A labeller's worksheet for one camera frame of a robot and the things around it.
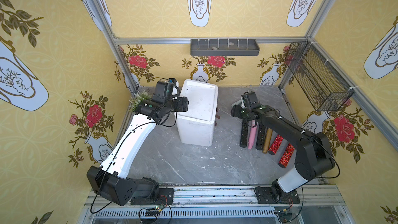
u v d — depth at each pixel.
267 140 0.90
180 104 0.65
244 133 0.94
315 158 0.44
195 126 0.75
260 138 0.90
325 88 0.65
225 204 0.72
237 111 0.81
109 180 0.38
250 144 0.90
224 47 0.92
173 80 0.66
